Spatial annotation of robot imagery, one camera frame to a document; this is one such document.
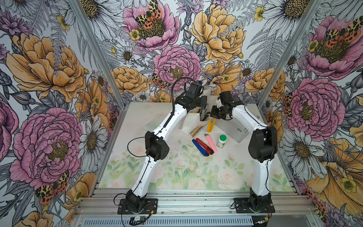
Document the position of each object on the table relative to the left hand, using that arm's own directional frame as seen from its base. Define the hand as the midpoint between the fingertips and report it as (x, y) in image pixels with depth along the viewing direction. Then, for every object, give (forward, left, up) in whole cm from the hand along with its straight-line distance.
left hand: (201, 102), depth 91 cm
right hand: (-4, -7, -10) cm, 13 cm away
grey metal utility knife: (-1, -2, -12) cm, 12 cm away
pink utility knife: (-11, -7, -24) cm, 28 cm away
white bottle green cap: (-19, -13, -16) cm, 28 cm away
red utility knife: (-22, -5, -23) cm, 32 cm away
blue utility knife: (-23, -2, -24) cm, 33 cm away
